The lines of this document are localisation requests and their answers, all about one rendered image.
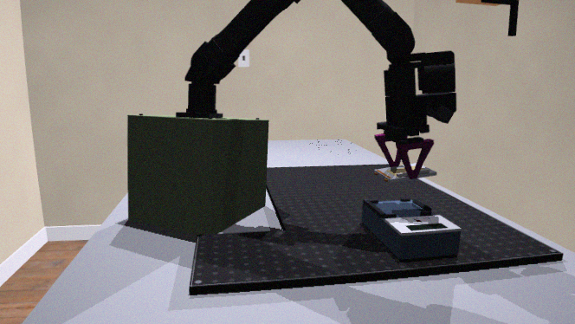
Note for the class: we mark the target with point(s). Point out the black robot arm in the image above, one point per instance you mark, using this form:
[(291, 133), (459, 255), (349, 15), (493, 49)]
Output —
[(436, 71)]

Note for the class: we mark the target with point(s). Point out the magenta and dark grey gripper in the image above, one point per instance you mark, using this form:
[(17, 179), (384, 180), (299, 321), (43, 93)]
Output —
[(397, 129)]

